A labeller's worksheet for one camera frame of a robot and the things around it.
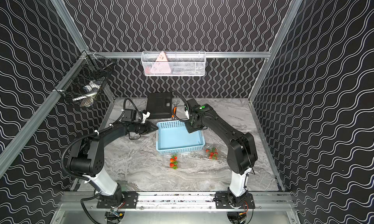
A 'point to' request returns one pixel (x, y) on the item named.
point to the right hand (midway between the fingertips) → (191, 127)
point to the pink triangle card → (161, 65)
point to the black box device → (159, 105)
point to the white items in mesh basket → (87, 100)
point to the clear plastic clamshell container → (222, 156)
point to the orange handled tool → (173, 115)
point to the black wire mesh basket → (82, 84)
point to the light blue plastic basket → (173, 137)
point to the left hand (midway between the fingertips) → (156, 126)
